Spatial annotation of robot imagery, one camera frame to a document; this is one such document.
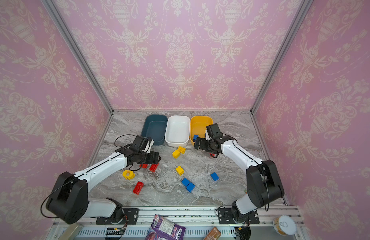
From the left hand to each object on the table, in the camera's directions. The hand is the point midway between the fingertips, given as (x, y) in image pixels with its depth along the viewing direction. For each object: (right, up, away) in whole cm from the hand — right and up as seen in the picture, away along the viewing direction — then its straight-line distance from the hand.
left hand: (156, 159), depth 87 cm
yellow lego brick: (+15, +4, +10) cm, 18 cm away
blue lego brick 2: (+17, -13, -2) cm, 22 cm away
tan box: (-34, -28, -20) cm, 48 cm away
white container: (+11, +15, +22) cm, 29 cm away
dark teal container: (-6, +19, +23) cm, 30 cm away
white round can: (+63, -26, -20) cm, 70 cm away
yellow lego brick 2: (+14, -7, 0) cm, 16 cm away
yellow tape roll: (-14, -9, -2) cm, 17 cm away
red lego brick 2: (+34, 0, +10) cm, 35 cm away
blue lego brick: (+24, +11, +16) cm, 31 cm away
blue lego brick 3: (+20, -14, -6) cm, 25 cm away
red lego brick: (-2, -5, +3) cm, 6 cm away
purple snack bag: (+7, -28, -19) cm, 34 cm away
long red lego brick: (-8, -14, -6) cm, 18 cm away
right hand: (+27, +8, +2) cm, 28 cm away
